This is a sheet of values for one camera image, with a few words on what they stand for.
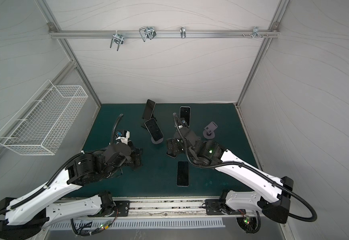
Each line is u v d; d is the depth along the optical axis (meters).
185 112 1.01
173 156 0.91
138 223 0.70
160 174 0.84
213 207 0.72
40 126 0.68
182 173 0.84
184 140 0.47
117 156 0.46
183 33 0.78
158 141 0.96
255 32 0.77
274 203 0.40
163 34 0.78
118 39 0.80
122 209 0.73
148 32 0.77
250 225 0.72
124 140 0.58
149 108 1.32
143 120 1.05
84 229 0.69
